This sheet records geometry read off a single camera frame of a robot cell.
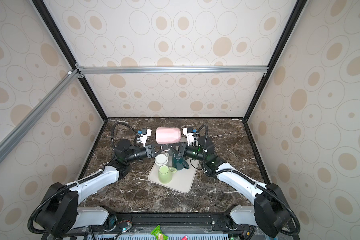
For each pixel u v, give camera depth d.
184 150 0.65
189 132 0.68
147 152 0.66
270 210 0.41
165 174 0.80
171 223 0.75
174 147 0.73
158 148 0.72
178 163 0.86
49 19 0.71
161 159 0.87
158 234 0.69
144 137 0.70
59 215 0.41
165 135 0.68
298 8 0.68
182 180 0.87
